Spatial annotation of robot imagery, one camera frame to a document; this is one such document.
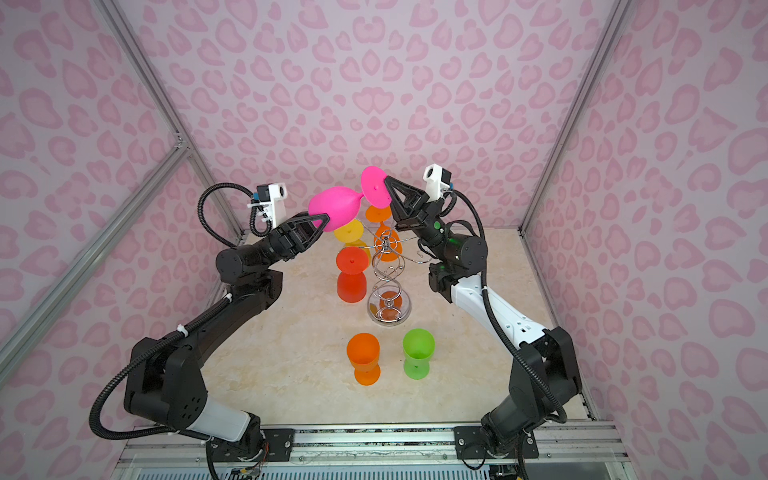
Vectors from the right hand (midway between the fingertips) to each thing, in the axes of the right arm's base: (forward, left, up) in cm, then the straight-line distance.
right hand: (385, 188), depth 51 cm
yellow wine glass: (+11, +10, -22) cm, 26 cm away
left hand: (-1, +10, -7) cm, 13 cm away
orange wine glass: (+8, +1, -23) cm, 24 cm away
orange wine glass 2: (-11, +7, -43) cm, 45 cm away
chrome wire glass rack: (+9, +2, -53) cm, 54 cm away
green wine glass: (-9, -7, -45) cm, 47 cm away
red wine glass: (+4, +11, -33) cm, 35 cm away
